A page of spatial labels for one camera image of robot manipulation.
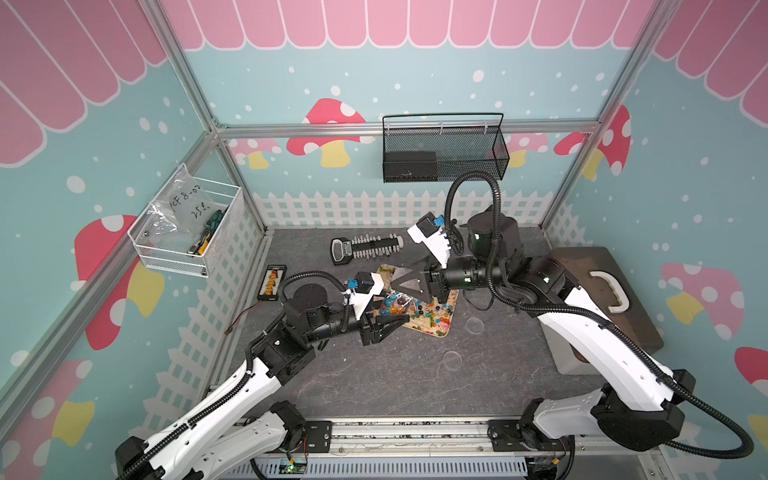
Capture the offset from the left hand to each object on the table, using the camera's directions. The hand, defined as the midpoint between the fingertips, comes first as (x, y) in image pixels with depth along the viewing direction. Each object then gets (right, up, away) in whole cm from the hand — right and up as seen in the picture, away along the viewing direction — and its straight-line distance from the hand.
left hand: (402, 312), depth 62 cm
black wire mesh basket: (+10, +47, +32) cm, 58 cm away
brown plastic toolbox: (+54, +7, +19) cm, 57 cm away
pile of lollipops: (+11, -7, +33) cm, 35 cm away
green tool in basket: (-48, +19, +11) cm, 52 cm away
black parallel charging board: (-44, +3, +40) cm, 60 cm away
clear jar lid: (+15, -19, +25) cm, 35 cm away
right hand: (-1, +8, -6) cm, 10 cm away
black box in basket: (+3, +40, +30) cm, 50 cm away
